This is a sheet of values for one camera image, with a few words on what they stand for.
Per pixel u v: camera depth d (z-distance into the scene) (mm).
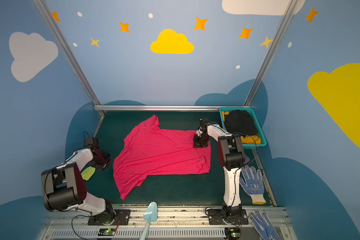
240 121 1050
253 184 860
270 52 857
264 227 706
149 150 1015
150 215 750
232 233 715
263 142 952
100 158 784
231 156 586
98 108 1151
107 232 708
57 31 764
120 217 748
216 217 744
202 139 892
